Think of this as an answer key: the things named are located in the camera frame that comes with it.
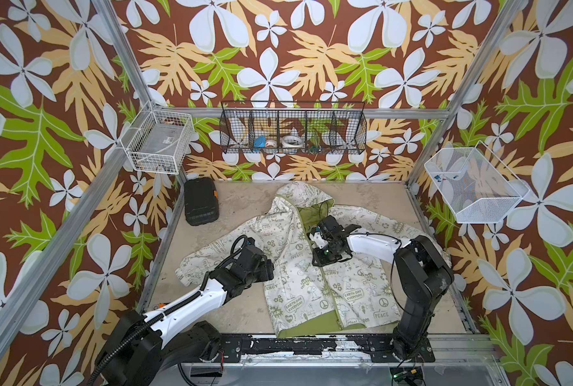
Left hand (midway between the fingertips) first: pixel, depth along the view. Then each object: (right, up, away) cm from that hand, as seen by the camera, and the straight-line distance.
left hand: (268, 264), depth 86 cm
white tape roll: (+9, +48, +13) cm, 50 cm away
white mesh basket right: (+72, +29, -5) cm, 77 cm away
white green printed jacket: (+32, -11, +1) cm, 34 cm away
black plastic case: (-31, +23, +18) cm, 43 cm away
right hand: (+18, -1, +7) cm, 19 cm away
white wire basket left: (-41, +45, +1) cm, 61 cm away
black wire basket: (+9, +54, +13) cm, 56 cm away
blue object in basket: (-4, +47, +8) cm, 48 cm away
